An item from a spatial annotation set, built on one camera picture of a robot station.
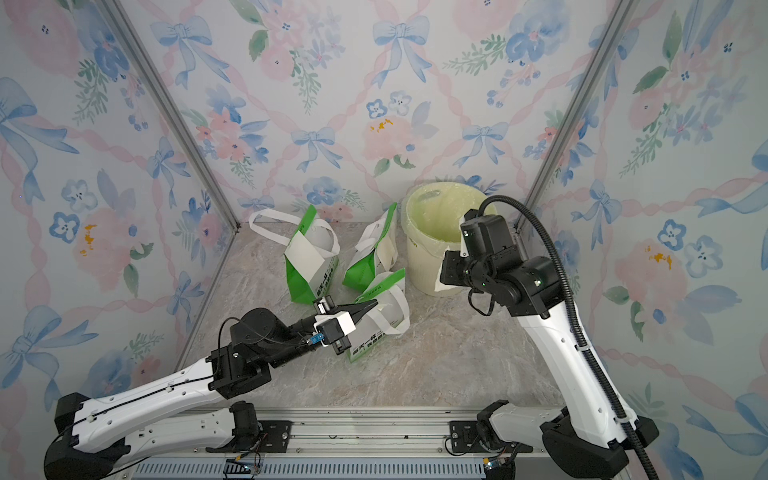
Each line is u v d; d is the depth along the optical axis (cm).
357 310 53
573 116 87
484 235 42
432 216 95
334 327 42
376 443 74
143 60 76
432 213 95
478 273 50
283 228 87
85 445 40
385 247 87
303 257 83
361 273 93
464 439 73
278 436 74
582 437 39
